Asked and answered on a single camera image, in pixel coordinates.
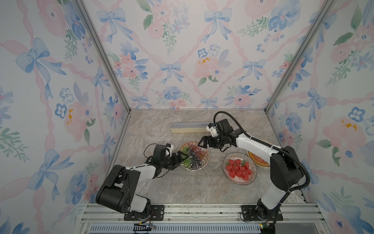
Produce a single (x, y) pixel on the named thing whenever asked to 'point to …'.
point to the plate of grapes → (198, 156)
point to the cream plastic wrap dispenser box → (189, 127)
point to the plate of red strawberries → (239, 168)
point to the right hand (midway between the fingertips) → (204, 144)
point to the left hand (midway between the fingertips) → (186, 158)
